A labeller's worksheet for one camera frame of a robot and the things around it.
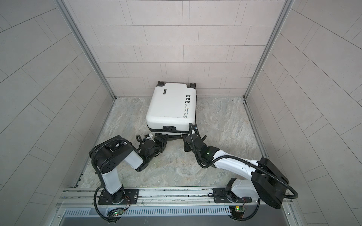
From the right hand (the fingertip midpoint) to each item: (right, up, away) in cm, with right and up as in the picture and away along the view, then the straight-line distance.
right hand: (184, 141), depth 83 cm
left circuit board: (-32, -29, -17) cm, 46 cm away
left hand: (-7, +3, +6) cm, 9 cm away
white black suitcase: (-8, +19, +2) cm, 21 cm away
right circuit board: (+26, -31, -15) cm, 43 cm away
